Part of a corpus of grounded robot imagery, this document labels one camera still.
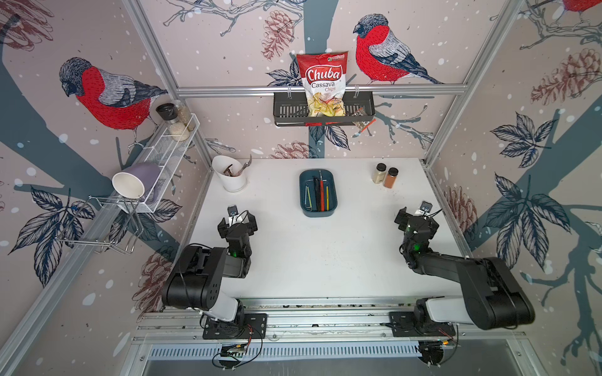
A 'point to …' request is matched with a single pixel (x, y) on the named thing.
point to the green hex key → (309, 195)
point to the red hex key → (321, 193)
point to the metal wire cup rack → (105, 223)
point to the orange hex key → (319, 200)
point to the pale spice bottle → (379, 175)
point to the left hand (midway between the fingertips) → (240, 210)
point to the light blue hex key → (306, 189)
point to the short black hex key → (317, 182)
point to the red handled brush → (355, 135)
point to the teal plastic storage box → (306, 178)
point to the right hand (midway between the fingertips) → (416, 210)
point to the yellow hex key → (328, 198)
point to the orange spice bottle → (391, 178)
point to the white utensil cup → (230, 172)
